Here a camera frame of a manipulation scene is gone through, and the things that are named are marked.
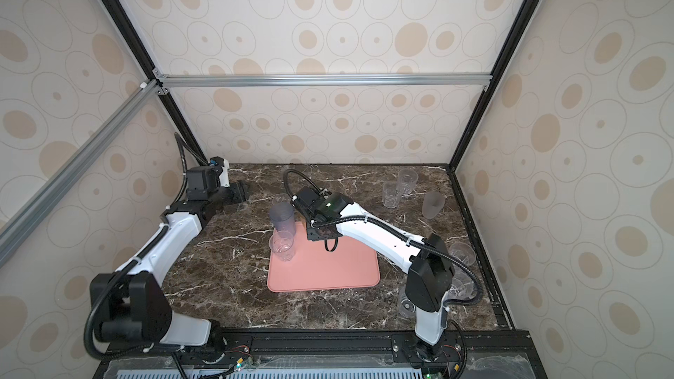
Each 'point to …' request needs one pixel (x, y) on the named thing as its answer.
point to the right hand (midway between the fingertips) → (319, 232)
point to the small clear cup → (281, 243)
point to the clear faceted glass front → (405, 309)
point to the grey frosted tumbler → (283, 216)
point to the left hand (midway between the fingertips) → (250, 180)
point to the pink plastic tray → (353, 264)
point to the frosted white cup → (432, 203)
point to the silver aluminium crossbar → (340, 81)
